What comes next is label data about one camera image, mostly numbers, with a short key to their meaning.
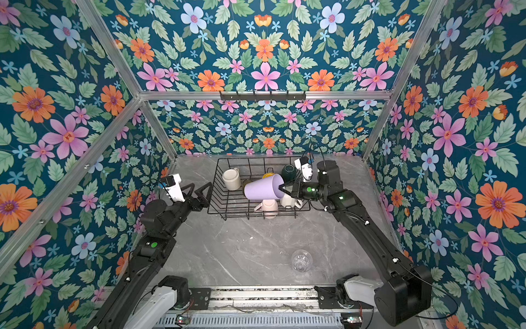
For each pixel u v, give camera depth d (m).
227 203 0.98
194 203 0.64
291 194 0.68
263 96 0.91
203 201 0.65
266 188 0.70
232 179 0.98
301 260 0.82
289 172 0.97
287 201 0.93
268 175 0.96
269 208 0.86
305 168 0.67
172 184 0.60
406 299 0.39
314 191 0.62
